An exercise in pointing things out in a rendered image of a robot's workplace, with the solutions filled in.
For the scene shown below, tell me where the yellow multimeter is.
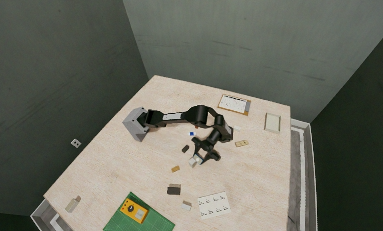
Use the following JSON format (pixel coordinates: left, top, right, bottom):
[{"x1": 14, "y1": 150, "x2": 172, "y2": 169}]
[{"x1": 120, "y1": 199, "x2": 149, "y2": 224}]

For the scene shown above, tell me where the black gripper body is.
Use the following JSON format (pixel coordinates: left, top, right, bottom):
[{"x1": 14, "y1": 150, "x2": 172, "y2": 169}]
[{"x1": 191, "y1": 135, "x2": 221, "y2": 161}]

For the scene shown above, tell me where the small wood-grain block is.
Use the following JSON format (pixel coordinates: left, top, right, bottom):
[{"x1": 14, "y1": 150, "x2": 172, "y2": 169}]
[{"x1": 171, "y1": 166, "x2": 180, "y2": 172}]

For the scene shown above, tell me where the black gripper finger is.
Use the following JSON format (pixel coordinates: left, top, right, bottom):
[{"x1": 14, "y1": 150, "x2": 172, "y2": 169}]
[
  {"x1": 201, "y1": 155, "x2": 213, "y2": 165},
  {"x1": 193, "y1": 144, "x2": 201, "y2": 156}
]

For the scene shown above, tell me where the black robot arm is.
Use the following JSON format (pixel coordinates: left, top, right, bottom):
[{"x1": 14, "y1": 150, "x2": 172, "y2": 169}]
[{"x1": 136, "y1": 105, "x2": 233, "y2": 152}]

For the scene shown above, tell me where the green cutting mat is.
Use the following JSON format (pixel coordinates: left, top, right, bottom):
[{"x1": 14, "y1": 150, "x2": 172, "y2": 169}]
[{"x1": 103, "y1": 192, "x2": 175, "y2": 231}]

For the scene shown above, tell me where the white printed sheet of paper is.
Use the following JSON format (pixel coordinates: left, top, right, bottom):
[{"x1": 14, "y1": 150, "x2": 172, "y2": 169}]
[{"x1": 197, "y1": 192, "x2": 231, "y2": 220}]

